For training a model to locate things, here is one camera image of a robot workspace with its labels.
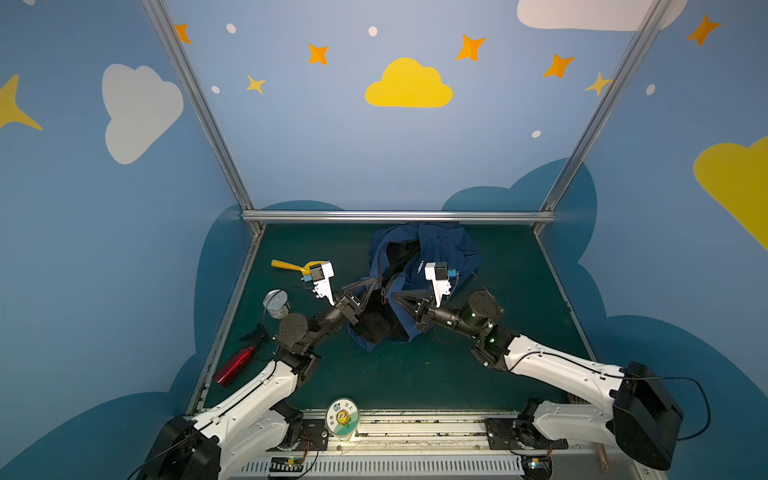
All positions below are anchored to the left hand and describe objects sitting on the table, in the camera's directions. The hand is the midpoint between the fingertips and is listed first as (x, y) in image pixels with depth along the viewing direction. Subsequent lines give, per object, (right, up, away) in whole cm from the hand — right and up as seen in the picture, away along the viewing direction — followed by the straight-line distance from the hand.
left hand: (374, 279), depth 65 cm
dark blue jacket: (+13, +4, +34) cm, 36 cm away
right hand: (+5, -3, +1) cm, 6 cm away
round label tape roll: (-8, -34, +5) cm, 35 cm away
